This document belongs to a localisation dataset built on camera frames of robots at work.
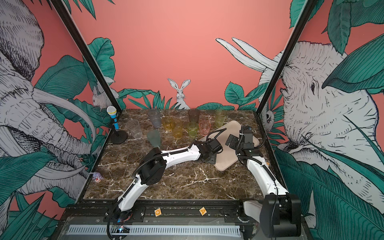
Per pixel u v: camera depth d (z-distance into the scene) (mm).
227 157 933
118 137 1033
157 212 744
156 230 701
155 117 1115
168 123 1102
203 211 746
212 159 837
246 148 646
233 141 776
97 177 832
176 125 1106
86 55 860
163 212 757
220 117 1133
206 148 714
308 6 688
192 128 1069
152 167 545
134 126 1086
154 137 1012
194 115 1195
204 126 1080
